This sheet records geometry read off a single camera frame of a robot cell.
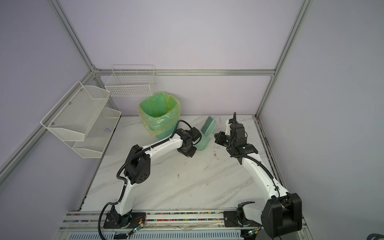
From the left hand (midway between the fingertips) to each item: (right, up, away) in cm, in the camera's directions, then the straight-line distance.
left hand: (187, 153), depth 91 cm
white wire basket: (-39, +47, +4) cm, 61 cm away
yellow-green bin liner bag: (-21, +27, +15) cm, 38 cm away
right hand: (+15, +13, -11) cm, 23 cm away
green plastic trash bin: (-21, +27, +16) cm, 38 cm away
